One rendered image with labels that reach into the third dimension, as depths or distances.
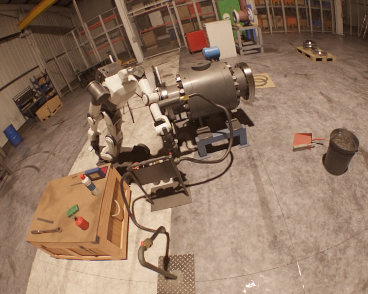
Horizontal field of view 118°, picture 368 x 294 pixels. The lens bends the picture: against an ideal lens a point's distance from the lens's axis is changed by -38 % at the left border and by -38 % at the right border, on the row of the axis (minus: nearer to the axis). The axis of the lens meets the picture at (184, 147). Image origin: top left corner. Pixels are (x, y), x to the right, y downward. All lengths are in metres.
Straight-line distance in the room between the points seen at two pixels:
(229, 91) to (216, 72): 0.23
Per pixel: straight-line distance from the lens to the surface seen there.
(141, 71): 1.53
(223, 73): 1.84
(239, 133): 1.97
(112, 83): 1.36
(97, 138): 1.68
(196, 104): 1.78
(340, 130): 1.98
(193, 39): 7.13
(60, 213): 1.80
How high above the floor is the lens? 1.42
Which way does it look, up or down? 39 degrees down
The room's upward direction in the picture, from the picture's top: 20 degrees counter-clockwise
